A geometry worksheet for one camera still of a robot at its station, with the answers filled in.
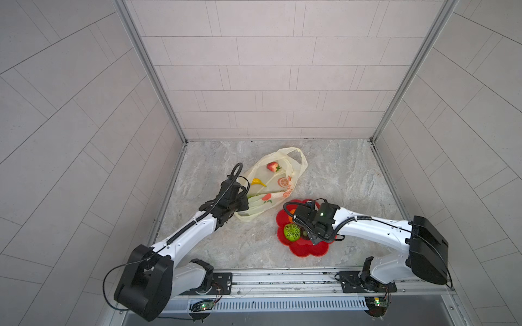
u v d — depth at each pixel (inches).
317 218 22.0
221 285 27.9
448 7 27.8
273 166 39.2
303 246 31.7
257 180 38.3
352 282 27.7
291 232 30.4
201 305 25.7
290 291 27.8
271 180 39.2
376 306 26.7
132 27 29.6
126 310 15.7
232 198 25.6
